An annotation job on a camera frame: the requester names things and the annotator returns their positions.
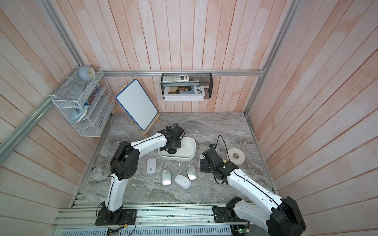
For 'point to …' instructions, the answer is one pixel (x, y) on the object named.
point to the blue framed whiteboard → (138, 103)
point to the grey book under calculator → (193, 83)
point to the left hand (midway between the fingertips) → (172, 146)
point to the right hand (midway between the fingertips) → (207, 161)
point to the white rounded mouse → (192, 172)
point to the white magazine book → (181, 94)
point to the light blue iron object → (78, 114)
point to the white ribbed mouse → (182, 181)
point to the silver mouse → (166, 176)
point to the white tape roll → (236, 156)
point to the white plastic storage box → (178, 149)
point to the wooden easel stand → (145, 132)
